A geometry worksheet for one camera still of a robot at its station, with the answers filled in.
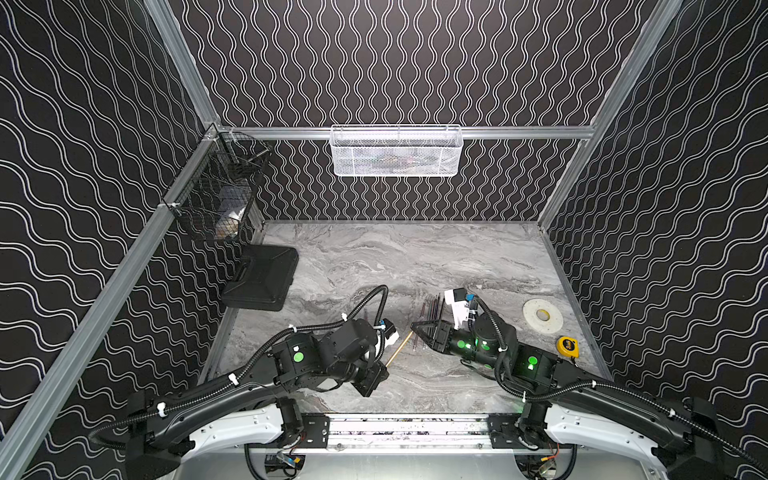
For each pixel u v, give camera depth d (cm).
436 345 63
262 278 98
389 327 61
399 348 90
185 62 77
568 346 86
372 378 58
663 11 69
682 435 42
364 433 76
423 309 97
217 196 92
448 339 61
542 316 95
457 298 65
